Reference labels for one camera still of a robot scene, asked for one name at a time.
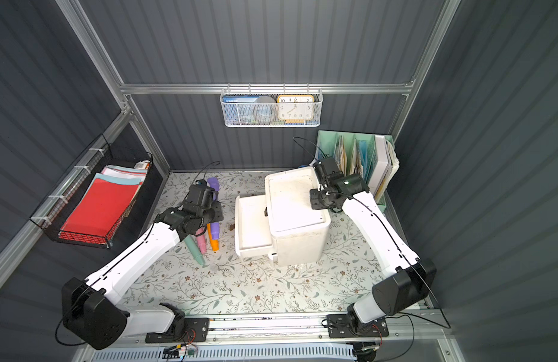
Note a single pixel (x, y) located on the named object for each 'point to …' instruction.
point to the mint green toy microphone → (194, 250)
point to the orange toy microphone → (214, 243)
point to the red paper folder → (96, 210)
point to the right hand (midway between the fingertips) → (325, 199)
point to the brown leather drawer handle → (265, 212)
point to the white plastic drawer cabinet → (298, 231)
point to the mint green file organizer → (352, 153)
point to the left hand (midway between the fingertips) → (214, 207)
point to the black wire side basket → (105, 162)
